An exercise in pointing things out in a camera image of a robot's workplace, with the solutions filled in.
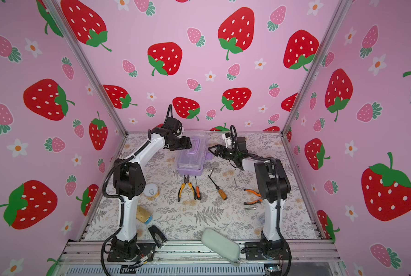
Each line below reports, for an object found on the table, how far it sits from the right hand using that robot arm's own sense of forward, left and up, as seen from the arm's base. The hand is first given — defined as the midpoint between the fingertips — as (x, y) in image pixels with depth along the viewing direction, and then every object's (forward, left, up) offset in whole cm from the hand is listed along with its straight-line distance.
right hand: (211, 150), depth 96 cm
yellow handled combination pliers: (-20, +15, -11) cm, 27 cm away
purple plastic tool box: (-6, +12, -6) cm, 14 cm away
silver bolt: (-25, -25, -14) cm, 38 cm away
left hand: (+2, +14, +1) cm, 14 cm away
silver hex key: (-7, -1, -13) cm, 14 cm away
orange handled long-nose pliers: (-22, -27, -12) cm, 37 cm away
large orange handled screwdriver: (-20, -8, -11) cm, 24 cm away
